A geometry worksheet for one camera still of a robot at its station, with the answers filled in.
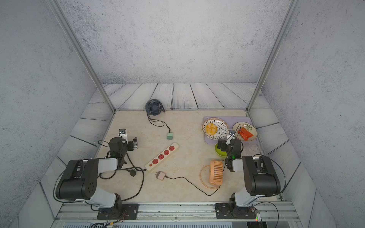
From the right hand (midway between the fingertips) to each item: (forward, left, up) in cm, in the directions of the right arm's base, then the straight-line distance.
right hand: (228, 137), depth 94 cm
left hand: (-1, +64, +1) cm, 64 cm away
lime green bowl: (-10, +6, -3) cm, 12 cm away
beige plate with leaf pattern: (+10, -8, -2) cm, 13 cm away
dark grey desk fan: (+27, +53, +3) cm, 59 cm away
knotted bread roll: (+11, +10, -5) cm, 15 cm away
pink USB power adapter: (-23, +42, -5) cm, 48 cm away
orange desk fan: (-24, +11, +1) cm, 27 cm away
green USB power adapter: (+7, +40, -8) cm, 41 cm away
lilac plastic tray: (+20, -8, -7) cm, 23 cm away
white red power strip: (-12, +43, -5) cm, 45 cm away
